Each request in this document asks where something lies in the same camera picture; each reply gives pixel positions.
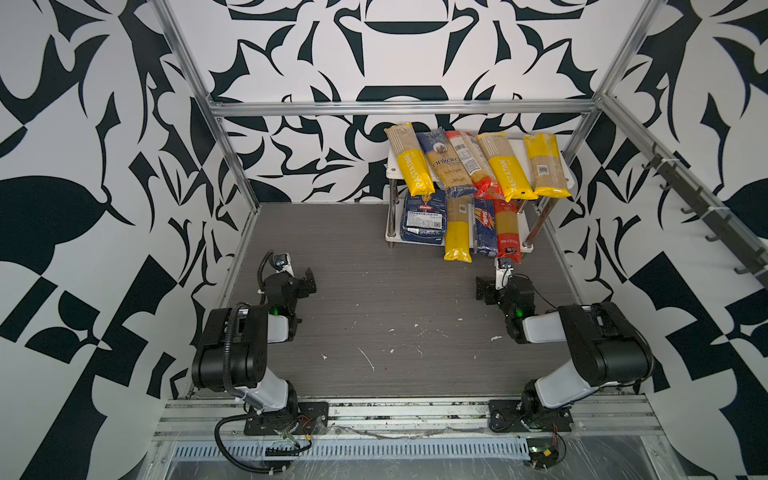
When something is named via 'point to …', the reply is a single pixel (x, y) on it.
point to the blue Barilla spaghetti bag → (484, 215)
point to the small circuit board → (543, 452)
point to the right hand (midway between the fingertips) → (497, 273)
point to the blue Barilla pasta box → (424, 217)
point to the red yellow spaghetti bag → (507, 231)
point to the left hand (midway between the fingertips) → (292, 266)
